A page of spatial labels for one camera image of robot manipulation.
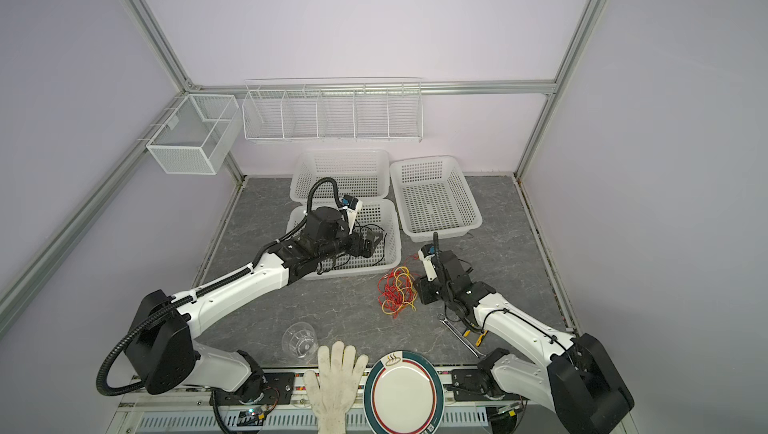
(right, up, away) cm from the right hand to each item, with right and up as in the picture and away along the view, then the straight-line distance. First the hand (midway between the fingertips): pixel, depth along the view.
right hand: (421, 283), depth 86 cm
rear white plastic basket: (-21, +35, +34) cm, 54 cm away
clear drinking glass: (-34, -14, -5) cm, 37 cm away
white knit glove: (-23, -24, -12) cm, 35 cm away
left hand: (-15, +15, -5) cm, 21 cm away
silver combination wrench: (+14, -16, -7) cm, 23 cm away
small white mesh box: (-75, +46, +14) cm, 89 cm away
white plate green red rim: (-5, -23, -13) cm, 27 cm away
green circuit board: (-43, -29, -13) cm, 53 cm away
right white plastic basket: (+7, +26, +30) cm, 40 cm away
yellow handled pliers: (+16, -14, -5) cm, 21 cm away
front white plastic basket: (-14, +19, +17) cm, 29 cm away
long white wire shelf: (-28, +55, +14) cm, 63 cm away
